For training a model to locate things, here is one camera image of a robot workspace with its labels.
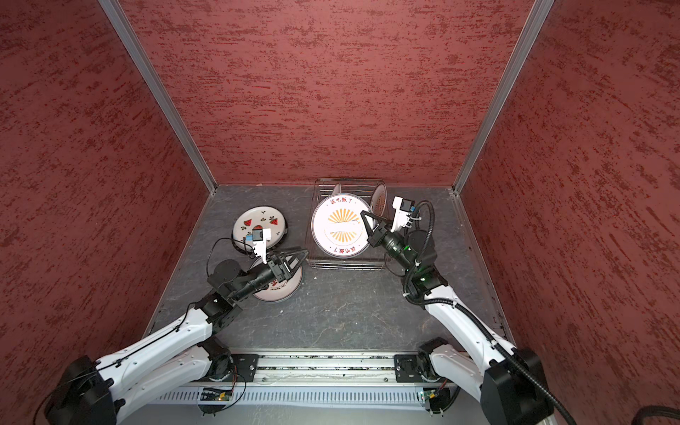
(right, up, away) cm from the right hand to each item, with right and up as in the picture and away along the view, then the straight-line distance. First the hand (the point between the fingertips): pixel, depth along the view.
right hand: (358, 218), depth 71 cm
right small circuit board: (+20, -49, +1) cm, 53 cm away
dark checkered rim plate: (-36, -1, +35) cm, 51 cm away
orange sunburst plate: (-8, +11, +36) cm, 38 cm away
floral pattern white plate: (-26, -25, +16) cm, 40 cm away
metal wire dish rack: (+3, -10, -6) cm, 12 cm away
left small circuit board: (-41, -50, +2) cm, 65 cm away
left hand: (-15, -10, -1) cm, 18 cm away
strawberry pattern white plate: (-40, -1, +36) cm, 53 cm away
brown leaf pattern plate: (+9, +6, +32) cm, 34 cm away
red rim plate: (-5, -3, 0) cm, 6 cm away
